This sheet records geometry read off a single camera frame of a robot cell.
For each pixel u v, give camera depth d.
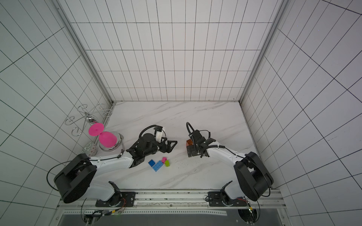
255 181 0.42
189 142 0.85
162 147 0.73
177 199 0.74
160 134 0.75
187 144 0.86
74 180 0.42
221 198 0.66
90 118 0.74
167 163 0.84
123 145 0.93
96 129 0.69
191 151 0.80
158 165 0.84
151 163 0.84
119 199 0.70
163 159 0.85
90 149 0.86
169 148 0.74
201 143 0.65
